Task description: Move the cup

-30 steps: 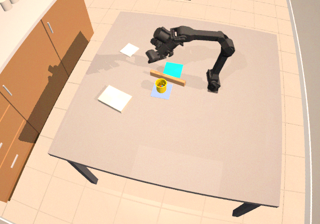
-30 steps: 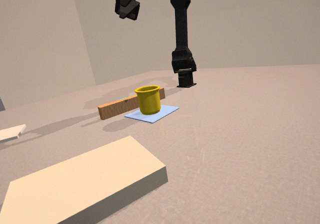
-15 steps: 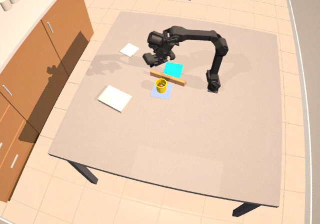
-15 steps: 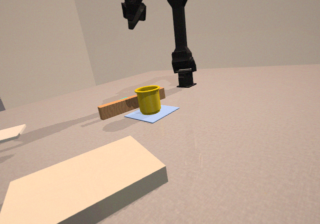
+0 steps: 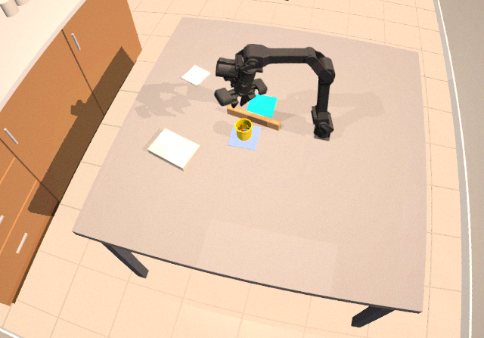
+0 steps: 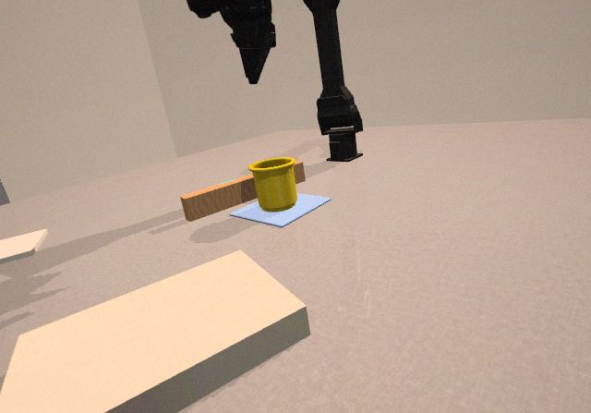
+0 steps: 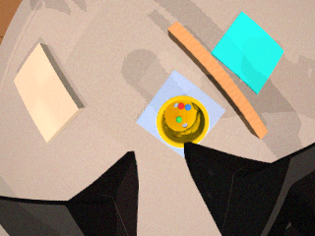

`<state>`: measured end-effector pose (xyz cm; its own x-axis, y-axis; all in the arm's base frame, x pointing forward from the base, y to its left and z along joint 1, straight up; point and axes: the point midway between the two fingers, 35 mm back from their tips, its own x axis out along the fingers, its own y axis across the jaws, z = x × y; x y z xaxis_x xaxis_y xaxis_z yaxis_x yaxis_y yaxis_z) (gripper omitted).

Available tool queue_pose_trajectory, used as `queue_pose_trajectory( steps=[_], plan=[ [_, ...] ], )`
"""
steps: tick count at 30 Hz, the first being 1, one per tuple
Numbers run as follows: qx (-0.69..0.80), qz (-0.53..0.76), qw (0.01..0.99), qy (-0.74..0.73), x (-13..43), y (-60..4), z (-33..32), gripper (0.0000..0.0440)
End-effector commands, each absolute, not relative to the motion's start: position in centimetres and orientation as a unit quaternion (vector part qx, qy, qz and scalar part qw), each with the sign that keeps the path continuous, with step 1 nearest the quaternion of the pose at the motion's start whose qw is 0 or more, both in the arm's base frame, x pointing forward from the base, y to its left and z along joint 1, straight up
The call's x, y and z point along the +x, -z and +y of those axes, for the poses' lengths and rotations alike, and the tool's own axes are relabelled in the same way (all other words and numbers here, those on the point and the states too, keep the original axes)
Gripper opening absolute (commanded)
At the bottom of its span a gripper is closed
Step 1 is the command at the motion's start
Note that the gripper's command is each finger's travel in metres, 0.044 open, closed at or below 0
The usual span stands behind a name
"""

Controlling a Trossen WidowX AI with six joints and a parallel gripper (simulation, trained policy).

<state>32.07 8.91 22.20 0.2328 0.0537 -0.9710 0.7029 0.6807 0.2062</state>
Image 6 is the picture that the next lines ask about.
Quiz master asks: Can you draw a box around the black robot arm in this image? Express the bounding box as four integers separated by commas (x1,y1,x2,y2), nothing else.
187,0,363,162

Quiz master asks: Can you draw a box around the yellow cup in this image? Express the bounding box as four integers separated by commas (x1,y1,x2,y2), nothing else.
248,157,297,213

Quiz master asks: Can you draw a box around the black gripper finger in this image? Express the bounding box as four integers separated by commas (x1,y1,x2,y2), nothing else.
230,33,274,84
220,8,271,79

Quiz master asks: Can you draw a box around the beige flat slab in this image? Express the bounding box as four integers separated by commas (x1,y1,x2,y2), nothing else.
0,250,310,413

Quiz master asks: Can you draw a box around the brown wooden bar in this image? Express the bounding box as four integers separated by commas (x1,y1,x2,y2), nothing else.
180,161,306,222

